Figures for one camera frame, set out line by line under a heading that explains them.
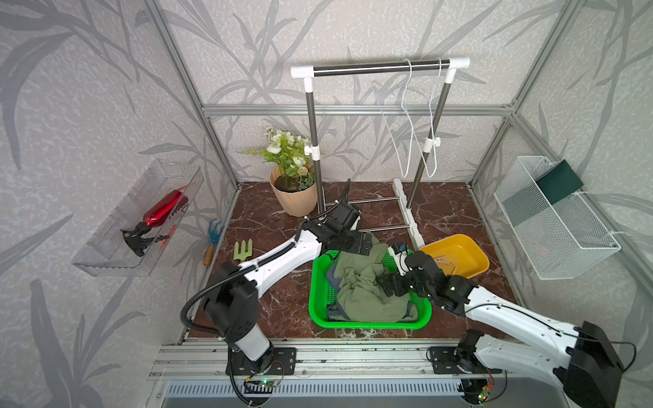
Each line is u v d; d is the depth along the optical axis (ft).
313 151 2.48
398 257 2.29
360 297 2.51
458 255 3.14
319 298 2.75
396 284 2.29
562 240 1.99
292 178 3.24
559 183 2.33
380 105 3.15
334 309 2.65
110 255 1.98
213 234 3.51
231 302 1.42
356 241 2.42
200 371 2.40
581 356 1.31
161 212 2.17
